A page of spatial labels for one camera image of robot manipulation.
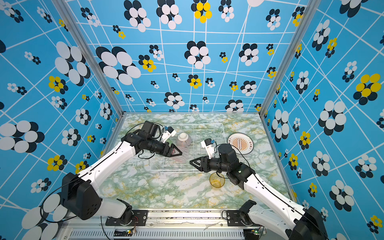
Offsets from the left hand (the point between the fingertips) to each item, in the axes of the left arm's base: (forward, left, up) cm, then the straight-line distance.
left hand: (178, 152), depth 76 cm
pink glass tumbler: (-3, -2, 0) cm, 4 cm away
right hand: (-6, -8, +1) cm, 10 cm away
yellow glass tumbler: (-8, -21, -19) cm, 29 cm away
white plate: (+18, -41, -16) cm, 48 cm away
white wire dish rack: (+18, -7, -16) cm, 26 cm away
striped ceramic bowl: (+17, 0, -13) cm, 21 cm away
